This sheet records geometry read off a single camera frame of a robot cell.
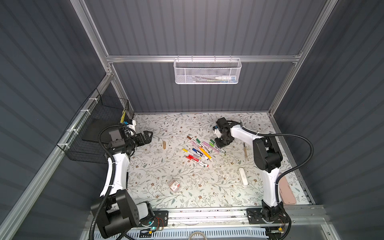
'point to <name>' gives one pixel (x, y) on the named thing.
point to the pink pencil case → (287, 194)
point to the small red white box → (175, 185)
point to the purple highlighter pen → (210, 146)
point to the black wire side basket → (82, 139)
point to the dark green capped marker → (198, 141)
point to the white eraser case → (243, 177)
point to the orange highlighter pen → (208, 156)
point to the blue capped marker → (197, 152)
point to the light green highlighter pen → (211, 144)
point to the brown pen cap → (164, 144)
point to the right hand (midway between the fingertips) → (221, 145)
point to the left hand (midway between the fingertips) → (144, 134)
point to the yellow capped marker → (191, 153)
